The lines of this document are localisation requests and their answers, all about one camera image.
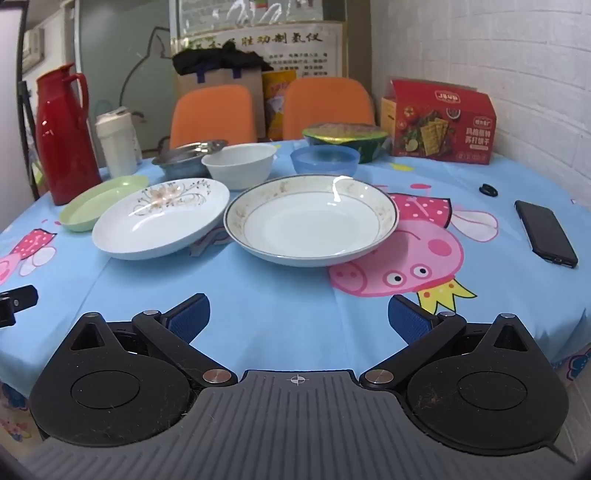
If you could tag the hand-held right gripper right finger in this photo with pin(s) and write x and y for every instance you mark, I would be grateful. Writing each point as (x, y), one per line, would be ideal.
(408, 323)

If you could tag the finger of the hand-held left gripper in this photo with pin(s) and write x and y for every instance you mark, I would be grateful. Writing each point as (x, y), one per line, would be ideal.
(18, 295)

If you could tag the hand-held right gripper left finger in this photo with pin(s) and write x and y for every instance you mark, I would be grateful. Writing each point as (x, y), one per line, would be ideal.
(189, 318)

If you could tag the floral white plate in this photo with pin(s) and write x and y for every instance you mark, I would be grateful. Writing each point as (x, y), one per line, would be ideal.
(152, 221)

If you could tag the light green plate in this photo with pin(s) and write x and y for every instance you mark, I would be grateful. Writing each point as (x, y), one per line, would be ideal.
(92, 203)

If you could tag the gold rimmed white plate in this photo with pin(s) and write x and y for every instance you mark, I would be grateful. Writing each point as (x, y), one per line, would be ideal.
(304, 226)

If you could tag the stainless steel bowl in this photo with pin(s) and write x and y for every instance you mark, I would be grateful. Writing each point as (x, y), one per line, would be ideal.
(178, 168)

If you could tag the white ceramic bowl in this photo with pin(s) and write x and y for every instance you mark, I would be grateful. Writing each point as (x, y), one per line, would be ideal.
(240, 170)

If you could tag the blue cartoon printed tablecloth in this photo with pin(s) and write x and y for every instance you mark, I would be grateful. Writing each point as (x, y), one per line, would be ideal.
(277, 295)

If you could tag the red thermos jug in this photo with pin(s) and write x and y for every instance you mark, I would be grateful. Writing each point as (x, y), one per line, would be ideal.
(64, 147)

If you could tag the black metal pole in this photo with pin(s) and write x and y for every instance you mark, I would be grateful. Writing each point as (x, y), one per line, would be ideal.
(27, 138)

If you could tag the black smartphone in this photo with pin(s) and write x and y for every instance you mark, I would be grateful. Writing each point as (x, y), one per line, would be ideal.
(545, 230)

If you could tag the white tumbler cup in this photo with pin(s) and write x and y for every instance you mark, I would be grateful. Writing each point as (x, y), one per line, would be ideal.
(117, 147)

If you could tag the white panel board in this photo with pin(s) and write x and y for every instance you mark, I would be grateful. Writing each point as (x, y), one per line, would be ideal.
(11, 115)

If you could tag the blue plastic bowl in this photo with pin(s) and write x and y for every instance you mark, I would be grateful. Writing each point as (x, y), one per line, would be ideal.
(323, 161)

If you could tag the red cracker box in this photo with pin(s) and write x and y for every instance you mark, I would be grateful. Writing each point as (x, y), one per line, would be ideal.
(438, 129)

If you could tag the green instant noodle bowl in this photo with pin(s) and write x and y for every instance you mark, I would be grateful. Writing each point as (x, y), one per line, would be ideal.
(346, 134)

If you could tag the orange chair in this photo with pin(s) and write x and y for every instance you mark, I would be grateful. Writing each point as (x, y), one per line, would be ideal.
(212, 115)
(328, 106)

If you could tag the yellow snack bag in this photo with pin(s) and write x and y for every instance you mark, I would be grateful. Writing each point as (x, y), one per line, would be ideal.
(274, 92)

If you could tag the cardboard box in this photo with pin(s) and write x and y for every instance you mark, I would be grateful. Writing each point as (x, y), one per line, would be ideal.
(221, 78)

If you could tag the white air conditioner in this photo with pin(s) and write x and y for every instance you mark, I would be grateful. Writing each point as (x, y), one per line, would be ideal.
(34, 48)

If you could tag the wall poster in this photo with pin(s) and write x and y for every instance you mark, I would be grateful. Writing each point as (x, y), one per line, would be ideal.
(277, 41)

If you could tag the glossy wall notice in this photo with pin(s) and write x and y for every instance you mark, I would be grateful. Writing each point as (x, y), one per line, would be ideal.
(249, 9)

